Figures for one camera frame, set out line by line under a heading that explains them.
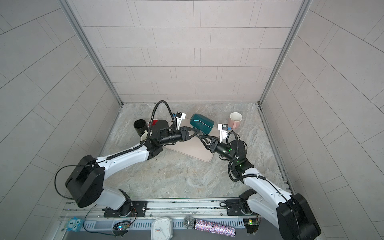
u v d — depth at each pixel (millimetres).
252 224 680
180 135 661
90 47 851
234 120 937
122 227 641
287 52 870
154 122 936
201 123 695
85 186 414
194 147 888
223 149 650
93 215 685
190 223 642
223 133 667
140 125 913
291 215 385
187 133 672
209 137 705
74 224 654
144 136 868
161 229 633
